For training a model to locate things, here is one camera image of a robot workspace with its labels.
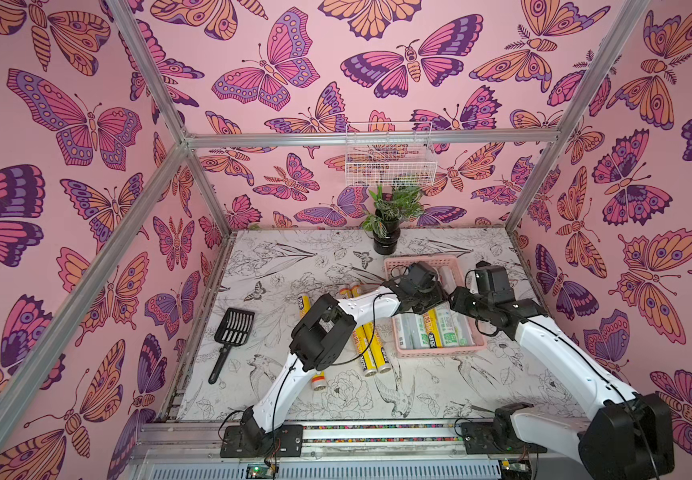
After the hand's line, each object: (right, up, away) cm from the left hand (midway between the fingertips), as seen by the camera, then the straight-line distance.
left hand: (452, 300), depth 91 cm
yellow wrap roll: (-25, -14, -5) cm, 29 cm away
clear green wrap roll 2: (+2, -9, -3) cm, 9 cm away
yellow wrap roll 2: (-26, -13, -3) cm, 29 cm away
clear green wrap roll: (-15, -9, -2) cm, 17 cm away
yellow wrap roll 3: (-7, -8, -1) cm, 10 cm away
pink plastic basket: (+3, +10, +12) cm, 16 cm away
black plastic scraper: (-68, -10, +4) cm, 68 cm away
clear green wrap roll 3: (-2, -9, -3) cm, 10 cm away
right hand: (-3, +1, -6) cm, 7 cm away
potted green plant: (-18, +28, +4) cm, 34 cm away
